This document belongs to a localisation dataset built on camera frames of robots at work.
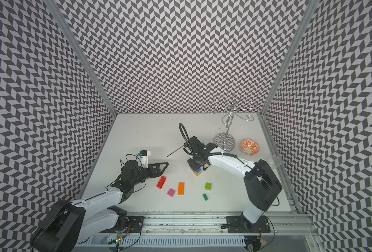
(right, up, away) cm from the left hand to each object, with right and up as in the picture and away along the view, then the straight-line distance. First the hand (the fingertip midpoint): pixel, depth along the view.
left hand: (164, 166), depth 84 cm
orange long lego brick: (+9, -11, -1) cm, 14 cm away
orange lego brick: (+17, -5, +3) cm, 18 cm away
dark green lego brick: (+22, -15, -4) cm, 27 cm away
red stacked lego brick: (-1, -8, -1) cm, 8 cm away
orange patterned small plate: (+51, +9, +13) cm, 53 cm away
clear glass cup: (+66, 0, +12) cm, 67 cm away
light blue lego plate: (+18, -3, 0) cm, 19 cm away
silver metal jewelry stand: (+36, +12, +15) cm, 41 cm away
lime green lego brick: (+24, -11, -1) cm, 26 cm away
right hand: (+18, -1, +2) cm, 18 cm away
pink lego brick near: (+4, -13, -3) cm, 14 cm away
